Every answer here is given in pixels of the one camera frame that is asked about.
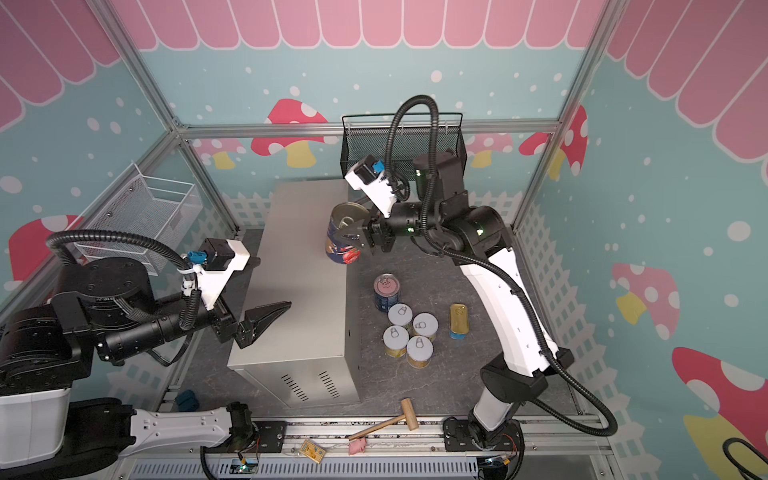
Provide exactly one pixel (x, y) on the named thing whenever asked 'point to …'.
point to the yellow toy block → (312, 451)
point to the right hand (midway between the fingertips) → (347, 219)
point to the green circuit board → (243, 468)
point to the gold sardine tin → (459, 320)
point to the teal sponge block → (186, 401)
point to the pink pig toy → (357, 446)
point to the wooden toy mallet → (408, 413)
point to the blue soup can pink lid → (386, 291)
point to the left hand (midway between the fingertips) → (270, 290)
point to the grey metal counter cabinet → (308, 357)
